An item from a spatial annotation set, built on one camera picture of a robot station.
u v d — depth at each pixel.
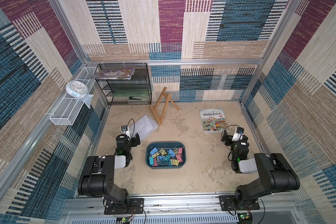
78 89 0.76
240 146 0.70
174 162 0.83
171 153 0.89
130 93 1.00
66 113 0.91
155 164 0.86
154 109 1.12
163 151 0.90
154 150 0.91
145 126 1.05
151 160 0.87
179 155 0.87
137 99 1.09
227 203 0.73
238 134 0.76
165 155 0.88
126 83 1.08
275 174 0.46
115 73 0.87
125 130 0.80
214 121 1.08
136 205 0.73
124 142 0.70
